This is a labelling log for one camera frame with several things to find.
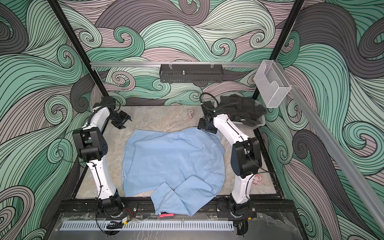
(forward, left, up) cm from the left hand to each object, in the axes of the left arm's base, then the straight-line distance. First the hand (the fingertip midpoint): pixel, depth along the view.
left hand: (130, 120), depth 98 cm
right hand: (-7, -50, +3) cm, 51 cm away
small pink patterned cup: (+11, -41, -6) cm, 43 cm away
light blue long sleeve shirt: (-31, -36, -9) cm, 48 cm away
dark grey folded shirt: (+16, -80, -2) cm, 81 cm away
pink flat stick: (-53, -30, -4) cm, 61 cm away
